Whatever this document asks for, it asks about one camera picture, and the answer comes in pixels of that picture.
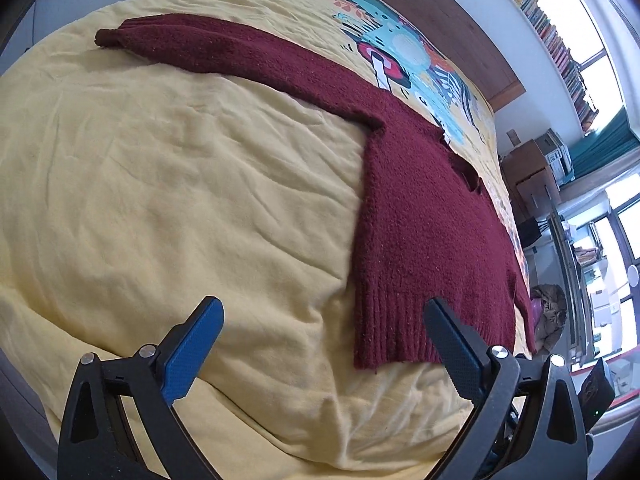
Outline grey white storage boxes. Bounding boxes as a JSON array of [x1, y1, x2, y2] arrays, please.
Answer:
[[535, 128, 575, 186]]

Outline long row of books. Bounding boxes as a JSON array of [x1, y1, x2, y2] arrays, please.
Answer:
[[513, 0, 599, 133]]

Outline brown bag on floor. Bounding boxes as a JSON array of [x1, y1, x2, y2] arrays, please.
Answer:
[[530, 284, 567, 354]]

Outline wooden headboard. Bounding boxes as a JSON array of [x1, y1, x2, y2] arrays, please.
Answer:
[[383, 0, 525, 112]]

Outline teal curtain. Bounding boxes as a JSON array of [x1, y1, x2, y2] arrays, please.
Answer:
[[570, 107, 639, 179]]

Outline wooden bedside cabinet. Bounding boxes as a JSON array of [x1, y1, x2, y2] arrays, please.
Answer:
[[500, 141, 561, 224]]

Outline black device green light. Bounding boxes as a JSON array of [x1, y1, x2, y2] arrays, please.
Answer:
[[578, 359, 615, 432]]

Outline dark red knitted sweater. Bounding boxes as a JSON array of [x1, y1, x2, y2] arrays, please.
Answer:
[[94, 14, 534, 370]]

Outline yellow patterned duvet cover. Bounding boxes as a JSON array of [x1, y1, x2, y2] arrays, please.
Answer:
[[0, 0, 533, 480]]

